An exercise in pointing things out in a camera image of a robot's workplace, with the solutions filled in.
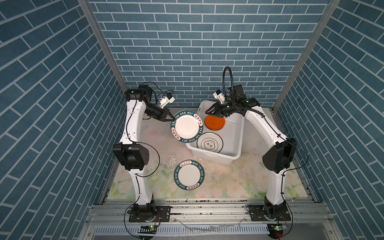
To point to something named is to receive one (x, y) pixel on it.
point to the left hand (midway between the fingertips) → (173, 118)
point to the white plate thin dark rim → (211, 141)
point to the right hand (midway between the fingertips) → (206, 111)
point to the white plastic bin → (232, 134)
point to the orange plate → (214, 123)
